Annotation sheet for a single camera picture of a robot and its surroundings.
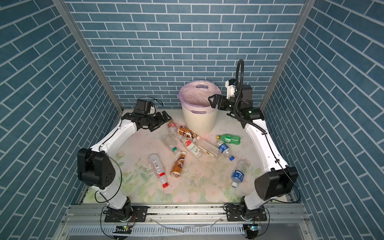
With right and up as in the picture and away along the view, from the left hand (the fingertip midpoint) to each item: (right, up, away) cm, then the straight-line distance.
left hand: (167, 120), depth 88 cm
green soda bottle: (+39, -12, +9) cm, 42 cm away
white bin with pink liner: (+19, +3, -1) cm, 19 cm away
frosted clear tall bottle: (+25, -17, +7) cm, 32 cm away
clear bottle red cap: (-6, -25, -1) cm, 26 cm away
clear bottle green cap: (-1, -15, +12) cm, 19 cm away
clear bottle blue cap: (+35, -18, +6) cm, 40 cm away
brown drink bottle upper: (+10, -8, +14) cm, 19 cm away
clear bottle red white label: (+14, -17, +6) cm, 22 cm away
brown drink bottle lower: (+7, -28, -3) cm, 28 cm away
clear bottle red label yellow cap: (0, -6, +18) cm, 19 cm away
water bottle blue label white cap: (+45, -28, +1) cm, 54 cm away
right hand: (+27, +12, -13) cm, 32 cm away
